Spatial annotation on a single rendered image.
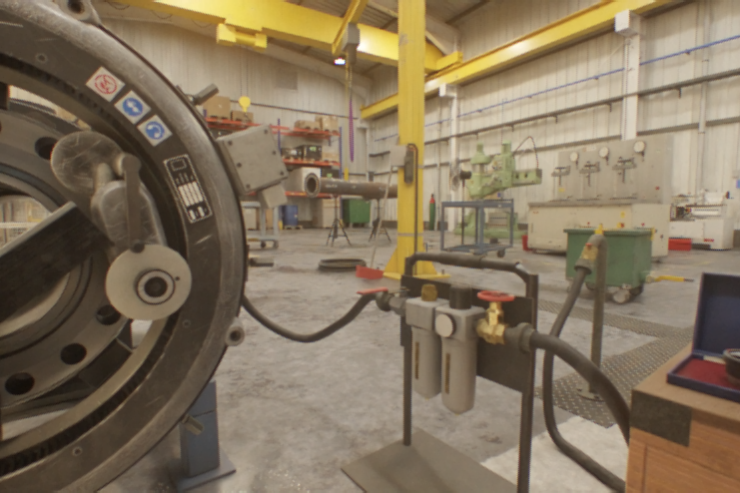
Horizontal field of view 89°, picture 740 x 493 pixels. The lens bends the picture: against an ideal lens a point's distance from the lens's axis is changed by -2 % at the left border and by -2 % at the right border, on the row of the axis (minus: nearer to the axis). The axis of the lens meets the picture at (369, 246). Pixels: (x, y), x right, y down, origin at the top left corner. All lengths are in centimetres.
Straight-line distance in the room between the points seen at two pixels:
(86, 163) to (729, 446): 84
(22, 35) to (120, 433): 54
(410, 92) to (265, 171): 354
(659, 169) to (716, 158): 447
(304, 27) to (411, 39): 905
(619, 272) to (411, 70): 264
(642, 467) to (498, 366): 40
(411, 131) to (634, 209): 322
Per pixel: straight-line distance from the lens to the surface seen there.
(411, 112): 415
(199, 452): 117
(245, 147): 73
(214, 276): 67
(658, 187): 653
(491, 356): 92
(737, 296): 71
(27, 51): 67
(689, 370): 63
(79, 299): 79
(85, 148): 69
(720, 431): 54
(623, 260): 334
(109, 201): 64
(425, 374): 96
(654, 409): 55
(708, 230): 946
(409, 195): 403
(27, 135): 78
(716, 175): 1092
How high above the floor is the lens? 67
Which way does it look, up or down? 5 degrees down
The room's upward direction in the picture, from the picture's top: straight up
